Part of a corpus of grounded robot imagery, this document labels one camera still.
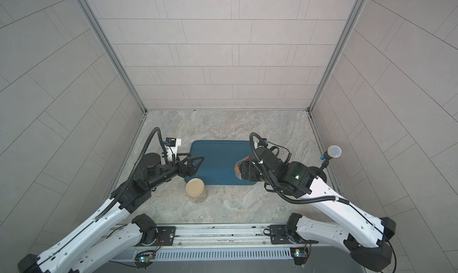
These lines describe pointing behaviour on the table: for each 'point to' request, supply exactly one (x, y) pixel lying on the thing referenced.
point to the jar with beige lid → (195, 191)
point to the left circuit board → (144, 259)
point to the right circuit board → (300, 254)
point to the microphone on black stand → (333, 151)
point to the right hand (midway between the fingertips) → (246, 170)
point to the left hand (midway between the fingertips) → (201, 157)
